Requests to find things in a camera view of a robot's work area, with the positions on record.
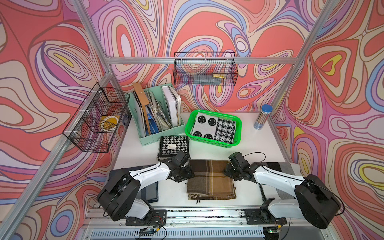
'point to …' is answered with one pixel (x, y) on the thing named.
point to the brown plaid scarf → (209, 181)
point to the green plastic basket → (190, 122)
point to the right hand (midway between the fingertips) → (226, 175)
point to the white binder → (171, 99)
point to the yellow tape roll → (108, 123)
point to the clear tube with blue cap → (266, 111)
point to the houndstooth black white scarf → (171, 145)
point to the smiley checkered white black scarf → (210, 127)
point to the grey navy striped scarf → (148, 192)
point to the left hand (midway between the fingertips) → (193, 177)
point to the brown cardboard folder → (143, 100)
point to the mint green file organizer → (157, 112)
